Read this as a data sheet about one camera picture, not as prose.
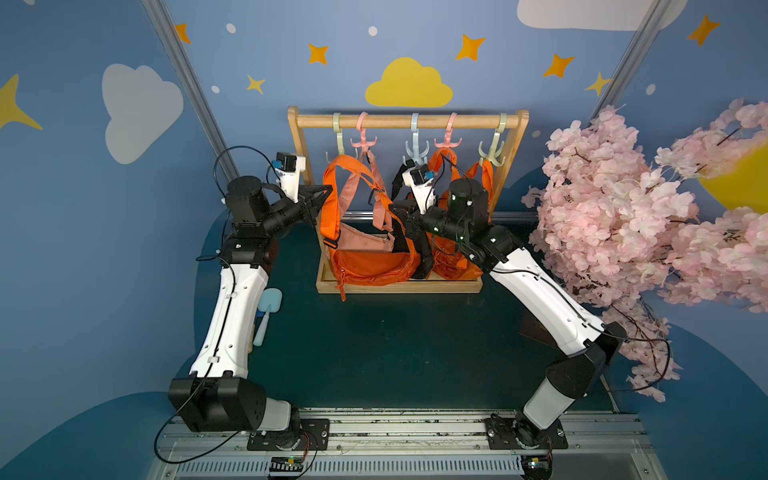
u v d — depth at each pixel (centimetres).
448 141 73
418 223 60
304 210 59
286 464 73
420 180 56
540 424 62
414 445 74
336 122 65
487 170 75
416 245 79
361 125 65
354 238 102
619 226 51
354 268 87
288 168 55
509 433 74
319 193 64
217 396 38
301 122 65
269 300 99
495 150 73
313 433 75
